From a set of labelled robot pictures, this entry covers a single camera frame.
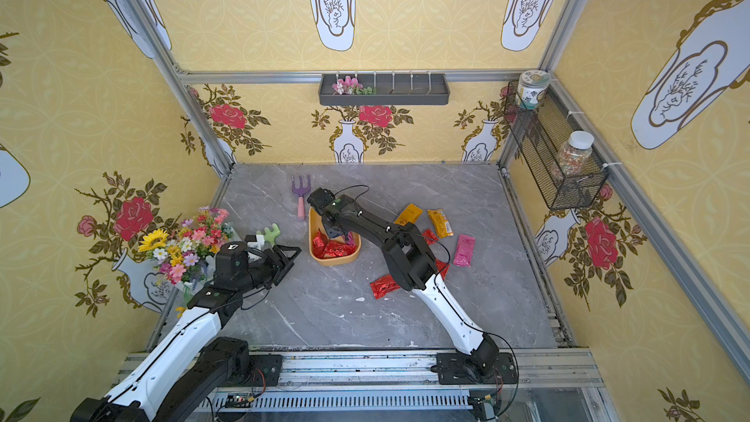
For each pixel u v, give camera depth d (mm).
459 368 732
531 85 849
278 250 747
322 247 929
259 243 771
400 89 924
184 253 779
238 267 639
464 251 927
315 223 1005
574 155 653
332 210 738
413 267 613
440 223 991
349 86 878
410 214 1011
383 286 857
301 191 1133
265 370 733
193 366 558
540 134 972
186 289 799
